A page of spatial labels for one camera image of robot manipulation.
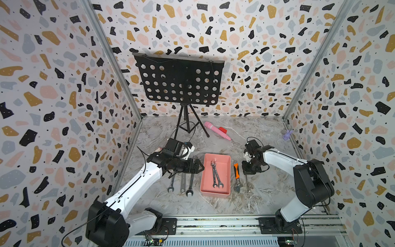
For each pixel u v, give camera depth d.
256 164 0.77
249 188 0.86
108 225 0.38
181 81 0.76
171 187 0.87
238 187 0.87
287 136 1.07
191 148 0.74
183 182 0.88
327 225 0.76
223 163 0.95
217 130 1.12
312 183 0.46
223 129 1.12
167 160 0.55
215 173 0.91
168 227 0.73
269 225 0.73
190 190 0.87
